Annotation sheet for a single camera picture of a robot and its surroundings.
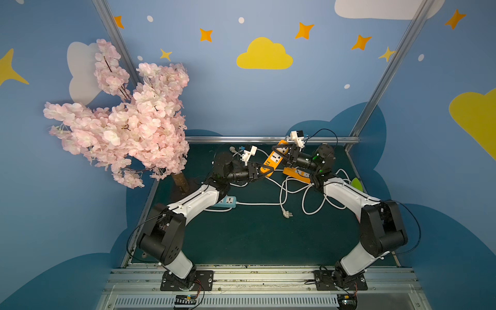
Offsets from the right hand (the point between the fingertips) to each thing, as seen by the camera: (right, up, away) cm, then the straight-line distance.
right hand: (275, 150), depth 74 cm
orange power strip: (0, -3, -1) cm, 3 cm away
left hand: (-1, -7, -1) cm, 7 cm away
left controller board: (-35, -58, -1) cm, 68 cm away
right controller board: (+28, -59, -1) cm, 65 cm away
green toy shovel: (+49, -16, +30) cm, 60 cm away
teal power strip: (-21, -24, +19) cm, 37 cm away
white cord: (-12, -16, +30) cm, 36 cm away
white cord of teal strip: (+9, -30, +17) cm, 35 cm away
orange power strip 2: (+17, -11, +33) cm, 39 cm away
